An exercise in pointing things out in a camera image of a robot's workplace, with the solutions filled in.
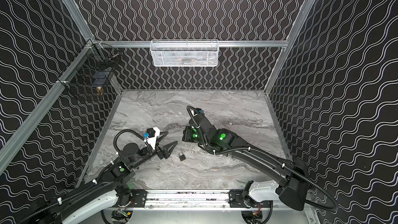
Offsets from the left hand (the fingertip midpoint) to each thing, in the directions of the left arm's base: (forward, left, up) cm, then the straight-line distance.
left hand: (174, 138), depth 71 cm
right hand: (+3, -3, 0) cm, 4 cm away
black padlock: (+1, -1, -22) cm, 22 cm away
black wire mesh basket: (+39, +57, +8) cm, 70 cm away
